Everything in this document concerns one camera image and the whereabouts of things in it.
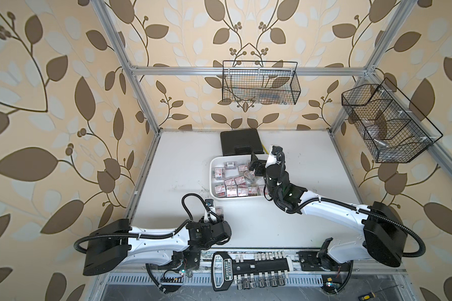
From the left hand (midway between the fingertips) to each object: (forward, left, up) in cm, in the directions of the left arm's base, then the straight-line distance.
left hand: (219, 217), depth 83 cm
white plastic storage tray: (+20, -5, 0) cm, 21 cm away
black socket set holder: (-19, -2, -2) cm, 19 cm away
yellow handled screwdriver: (-27, -57, -1) cm, 63 cm away
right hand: (+19, -18, +21) cm, 34 cm away
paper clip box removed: (+3, 0, +1) cm, 3 cm away
